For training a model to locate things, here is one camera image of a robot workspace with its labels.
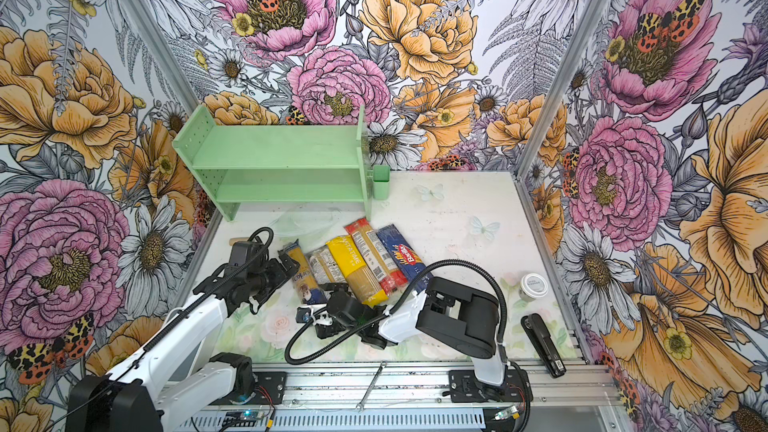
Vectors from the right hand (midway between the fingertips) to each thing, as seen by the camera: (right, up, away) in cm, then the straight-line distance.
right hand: (324, 304), depth 85 cm
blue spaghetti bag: (+24, +11, +9) cm, 27 cm away
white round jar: (+58, +5, 0) cm, 58 cm away
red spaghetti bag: (+14, +12, +10) cm, 20 cm away
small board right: (+47, -21, -14) cm, 53 cm away
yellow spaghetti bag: (+10, +5, +4) cm, 12 cm away
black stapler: (+57, -6, -7) cm, 58 cm away
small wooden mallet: (-33, +16, +17) cm, 40 cm away
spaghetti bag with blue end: (-5, +3, +2) cm, 6 cm away
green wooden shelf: (-22, +42, +24) cm, 54 cm away
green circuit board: (-16, -22, -14) cm, 31 cm away
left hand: (-10, +6, 0) cm, 12 cm away
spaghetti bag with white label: (-2, +9, +7) cm, 12 cm away
